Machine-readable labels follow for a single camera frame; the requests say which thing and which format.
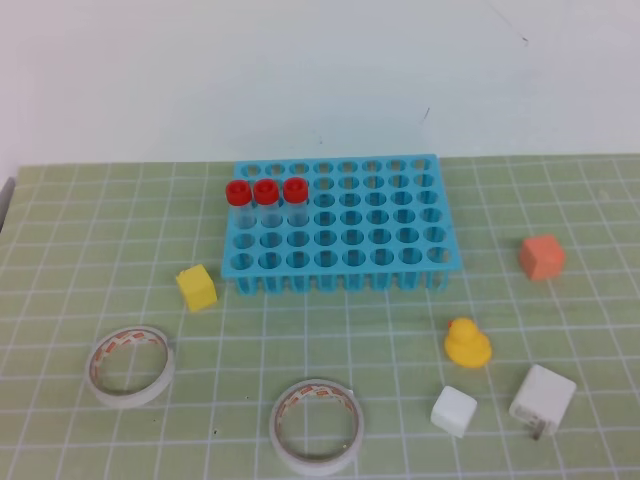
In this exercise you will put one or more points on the red-capped clear test tube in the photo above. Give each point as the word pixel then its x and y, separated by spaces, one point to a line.
pixel 295 192

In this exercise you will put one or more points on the red-capped tube far left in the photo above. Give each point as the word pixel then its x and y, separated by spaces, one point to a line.
pixel 239 197

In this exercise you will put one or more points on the yellow foam cube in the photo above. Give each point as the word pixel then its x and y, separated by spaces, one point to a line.
pixel 197 288

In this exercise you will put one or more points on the white tape roll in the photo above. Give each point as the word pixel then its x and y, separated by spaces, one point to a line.
pixel 106 346
pixel 316 466

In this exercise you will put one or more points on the centre white tape roll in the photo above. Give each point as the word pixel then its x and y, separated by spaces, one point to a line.
pixel 316 466

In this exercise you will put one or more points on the white foam cube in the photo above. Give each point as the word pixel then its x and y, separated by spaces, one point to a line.
pixel 453 411

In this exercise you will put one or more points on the green grid cutting mat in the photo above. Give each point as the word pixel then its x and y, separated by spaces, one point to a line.
pixel 88 250

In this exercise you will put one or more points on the orange foam cube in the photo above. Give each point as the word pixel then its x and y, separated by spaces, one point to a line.
pixel 541 257

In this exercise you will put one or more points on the yellow rubber duck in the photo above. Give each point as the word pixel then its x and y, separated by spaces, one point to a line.
pixel 466 345

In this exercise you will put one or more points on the white power adapter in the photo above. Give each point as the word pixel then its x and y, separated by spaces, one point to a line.
pixel 542 400

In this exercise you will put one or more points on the left white tape roll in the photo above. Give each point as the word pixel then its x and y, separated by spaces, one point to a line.
pixel 106 346

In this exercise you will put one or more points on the blue test tube rack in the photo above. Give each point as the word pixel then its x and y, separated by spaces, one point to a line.
pixel 371 222

